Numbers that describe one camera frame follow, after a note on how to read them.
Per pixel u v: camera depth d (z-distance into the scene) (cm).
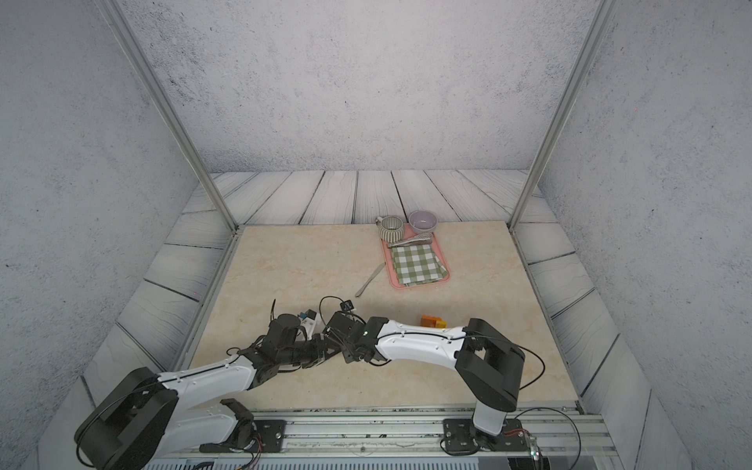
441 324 91
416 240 112
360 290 102
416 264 108
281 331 67
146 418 42
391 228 115
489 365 44
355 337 62
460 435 73
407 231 118
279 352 67
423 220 118
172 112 88
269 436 73
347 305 74
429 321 92
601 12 70
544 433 74
